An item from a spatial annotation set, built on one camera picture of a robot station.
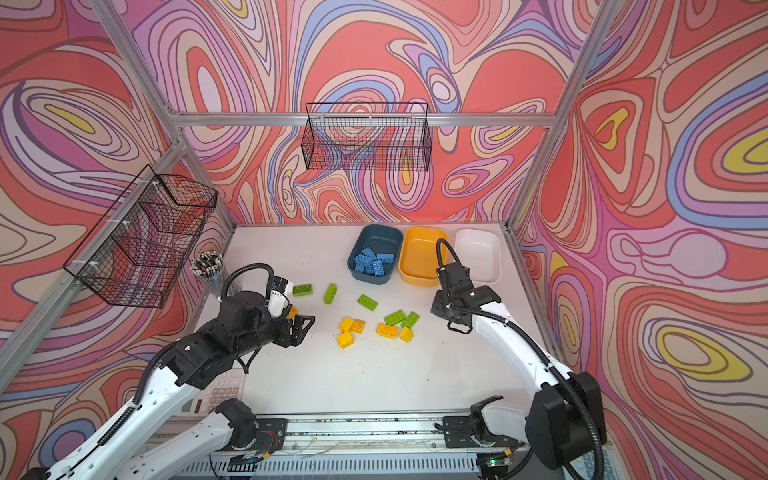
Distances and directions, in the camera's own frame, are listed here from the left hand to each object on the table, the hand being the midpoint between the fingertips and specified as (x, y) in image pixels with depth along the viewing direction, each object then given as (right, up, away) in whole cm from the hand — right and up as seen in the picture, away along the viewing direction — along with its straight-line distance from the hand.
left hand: (305, 314), depth 72 cm
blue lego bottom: (+11, +11, +35) cm, 38 cm away
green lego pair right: (+28, -6, +21) cm, 36 cm away
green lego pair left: (+23, -6, +21) cm, 31 cm away
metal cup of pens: (-34, +12, +16) cm, 39 cm away
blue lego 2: (+13, +15, +36) cm, 41 cm away
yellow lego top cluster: (+7, -7, +19) cm, 22 cm away
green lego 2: (+13, -2, +26) cm, 30 cm away
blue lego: (+17, +10, +32) cm, 38 cm away
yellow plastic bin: (+32, +12, +37) cm, 50 cm away
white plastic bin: (+55, +16, +38) cm, 69 cm away
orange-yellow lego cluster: (+11, -8, +19) cm, 24 cm away
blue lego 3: (+20, +13, +33) cm, 41 cm away
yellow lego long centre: (+20, -9, +19) cm, 29 cm away
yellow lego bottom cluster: (+8, -11, +16) cm, 21 cm away
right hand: (+37, -2, +12) cm, 39 cm away
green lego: (+1, +1, +27) cm, 27 cm away
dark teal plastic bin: (+18, +21, +43) cm, 51 cm away
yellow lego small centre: (+26, -10, +17) cm, 32 cm away
